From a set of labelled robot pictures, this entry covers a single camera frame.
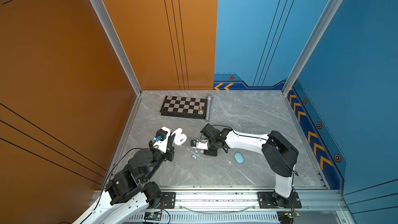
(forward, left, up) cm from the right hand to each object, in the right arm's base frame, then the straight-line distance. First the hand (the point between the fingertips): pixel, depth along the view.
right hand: (204, 148), depth 89 cm
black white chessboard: (+29, +14, +3) cm, 32 cm away
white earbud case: (-7, +10, +25) cm, 28 cm away
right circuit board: (-32, -38, -5) cm, 50 cm away
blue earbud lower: (-4, +6, -1) cm, 7 cm away
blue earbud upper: (-2, +4, -1) cm, 5 cm away
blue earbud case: (-6, -19, 0) cm, 20 cm away
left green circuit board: (-32, +25, -4) cm, 41 cm away
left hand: (-6, +12, +27) cm, 30 cm away
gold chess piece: (+25, +2, +5) cm, 26 cm away
